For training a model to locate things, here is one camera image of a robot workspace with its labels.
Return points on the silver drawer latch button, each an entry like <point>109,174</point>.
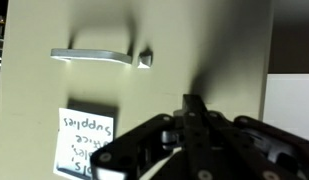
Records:
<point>144,60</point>

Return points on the tall white storage cabinet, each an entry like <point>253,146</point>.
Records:
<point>289,100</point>

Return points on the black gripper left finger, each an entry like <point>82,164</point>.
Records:
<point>137,150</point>

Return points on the white handwritten paper label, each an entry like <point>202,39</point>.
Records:
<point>80,143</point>

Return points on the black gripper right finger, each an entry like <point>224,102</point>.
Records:
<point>247,153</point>

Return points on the beige cabinet drawer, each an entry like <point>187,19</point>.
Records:
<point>194,43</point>

